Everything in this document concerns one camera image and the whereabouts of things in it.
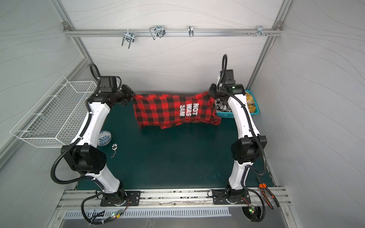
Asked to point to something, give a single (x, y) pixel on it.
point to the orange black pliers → (263, 187)
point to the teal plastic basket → (230, 115)
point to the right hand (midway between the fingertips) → (213, 88)
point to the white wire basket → (56, 119)
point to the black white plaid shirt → (221, 105)
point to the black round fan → (252, 213)
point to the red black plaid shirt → (156, 111)
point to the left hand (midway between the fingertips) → (138, 89)
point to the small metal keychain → (114, 147)
